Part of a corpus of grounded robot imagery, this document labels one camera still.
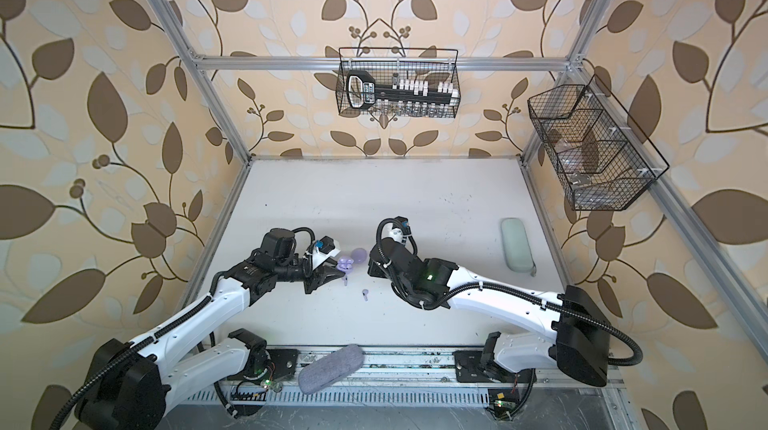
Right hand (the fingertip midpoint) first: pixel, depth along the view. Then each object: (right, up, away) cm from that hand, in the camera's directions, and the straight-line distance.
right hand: (370, 257), depth 76 cm
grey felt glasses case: (-9, -25, -5) cm, 27 cm away
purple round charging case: (-7, -2, +3) cm, 8 cm away
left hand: (-8, -3, +3) cm, 9 cm away
